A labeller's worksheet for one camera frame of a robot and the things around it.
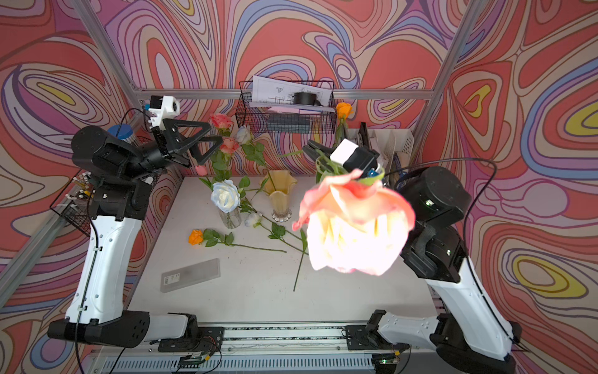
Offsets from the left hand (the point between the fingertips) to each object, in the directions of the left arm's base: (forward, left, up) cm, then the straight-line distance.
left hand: (215, 141), depth 46 cm
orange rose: (+11, +20, -56) cm, 61 cm away
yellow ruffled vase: (+27, -8, -41) cm, 50 cm away
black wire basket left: (0, +46, -23) cm, 51 cm away
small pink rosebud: (+21, +18, -28) cm, 39 cm away
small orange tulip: (+8, -19, -58) cm, 61 cm away
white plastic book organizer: (+43, -57, -33) cm, 79 cm away
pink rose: (+25, +11, -29) cm, 40 cm away
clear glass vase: (+19, +13, -54) cm, 58 cm away
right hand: (-7, -18, +3) cm, 20 cm away
